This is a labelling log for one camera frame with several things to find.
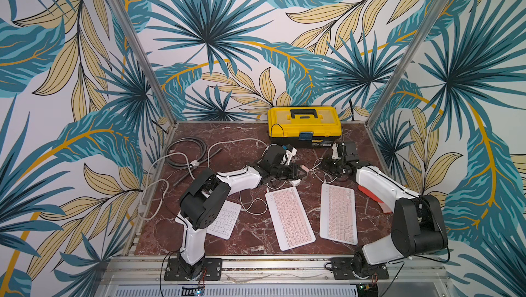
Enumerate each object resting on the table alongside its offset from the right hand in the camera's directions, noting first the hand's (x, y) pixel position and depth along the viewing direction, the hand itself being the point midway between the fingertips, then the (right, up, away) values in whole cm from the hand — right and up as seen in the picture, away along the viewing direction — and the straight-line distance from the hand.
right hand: (320, 163), depth 91 cm
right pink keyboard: (+6, -21, -6) cm, 23 cm away
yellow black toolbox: (-6, +17, +5) cm, 18 cm away
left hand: (-8, -5, -6) cm, 11 cm away
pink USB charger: (-8, -1, -6) cm, 10 cm away
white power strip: (-11, -9, +3) cm, 14 cm away
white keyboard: (-41, -24, -8) cm, 49 cm away
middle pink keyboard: (-14, -24, -8) cm, 29 cm away
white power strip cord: (-68, -8, 0) cm, 69 cm away
